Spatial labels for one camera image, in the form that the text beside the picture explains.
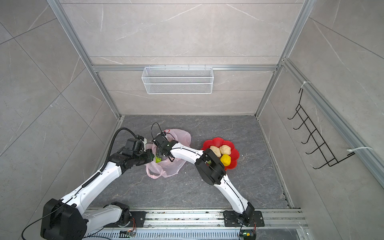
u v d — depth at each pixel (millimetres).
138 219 733
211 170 568
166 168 901
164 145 747
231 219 730
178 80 1002
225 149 926
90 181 466
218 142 1003
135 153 637
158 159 895
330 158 595
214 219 748
